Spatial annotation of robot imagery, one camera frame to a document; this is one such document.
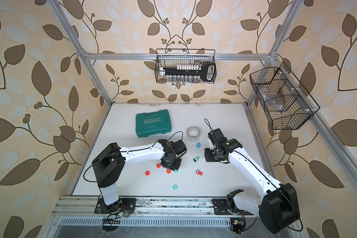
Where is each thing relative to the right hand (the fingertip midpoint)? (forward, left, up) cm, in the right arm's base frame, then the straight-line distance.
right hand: (208, 157), depth 82 cm
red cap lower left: (-5, +35, -9) cm, 37 cm away
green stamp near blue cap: (+2, +7, -8) cm, 10 cm away
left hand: (-2, +19, -6) cm, 20 cm away
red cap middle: (-4, +23, -10) cm, 25 cm away
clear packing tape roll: (+22, +6, -10) cm, 25 cm away
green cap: (-4, +19, -10) cm, 21 cm away
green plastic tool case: (+29, +35, -5) cm, 46 cm away
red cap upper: (0, +29, -10) cm, 31 cm away
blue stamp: (+13, +4, -9) cm, 16 cm away
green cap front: (-13, +19, -10) cm, 25 cm away
